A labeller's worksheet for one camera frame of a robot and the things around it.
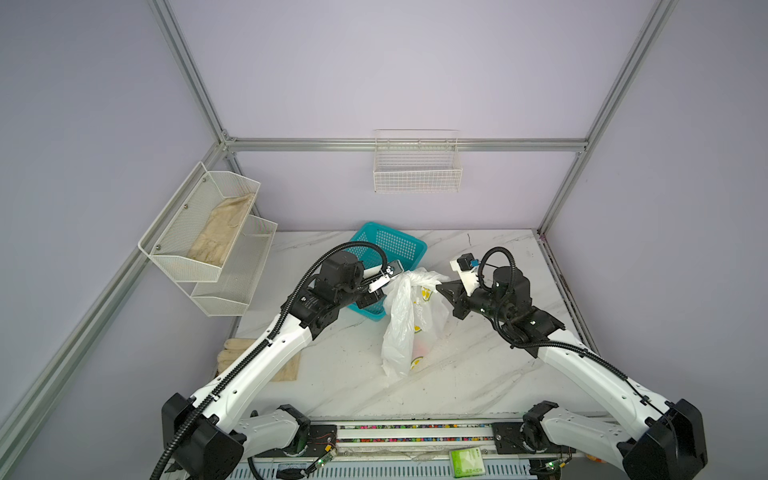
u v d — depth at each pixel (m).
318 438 0.74
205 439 0.37
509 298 0.56
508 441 0.73
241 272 1.14
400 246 1.09
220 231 0.80
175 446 0.35
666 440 0.38
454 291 0.67
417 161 1.08
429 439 0.75
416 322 0.80
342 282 0.55
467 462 0.69
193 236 0.78
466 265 0.63
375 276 0.59
